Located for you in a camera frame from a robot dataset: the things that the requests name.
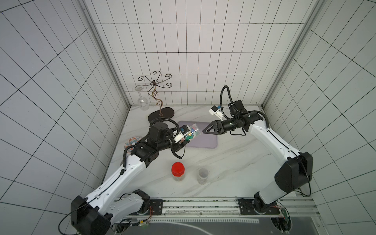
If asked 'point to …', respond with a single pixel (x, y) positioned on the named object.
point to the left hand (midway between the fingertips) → (182, 137)
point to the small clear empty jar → (203, 175)
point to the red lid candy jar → (177, 171)
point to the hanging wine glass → (143, 102)
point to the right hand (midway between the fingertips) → (207, 128)
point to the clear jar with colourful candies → (194, 132)
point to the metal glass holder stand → (160, 112)
